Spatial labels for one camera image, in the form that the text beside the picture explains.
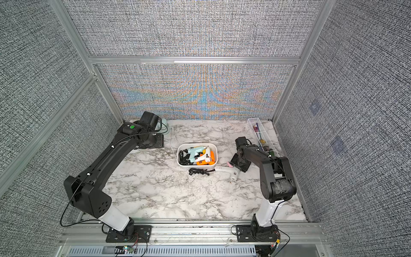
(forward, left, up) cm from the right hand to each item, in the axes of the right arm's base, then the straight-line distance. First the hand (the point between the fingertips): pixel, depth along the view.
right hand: (236, 161), depth 96 cm
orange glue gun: (-2, +15, +3) cm, 15 cm away
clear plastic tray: (+20, -21, -2) cm, 29 cm away
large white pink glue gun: (-8, +2, +2) cm, 8 cm away
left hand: (0, +41, +20) cm, 46 cm away
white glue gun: (0, +18, +5) cm, 18 cm away
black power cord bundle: (-6, +22, 0) cm, 23 cm away
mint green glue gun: (+4, +26, +5) cm, 27 cm away
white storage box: (+9, +32, +3) cm, 34 cm away
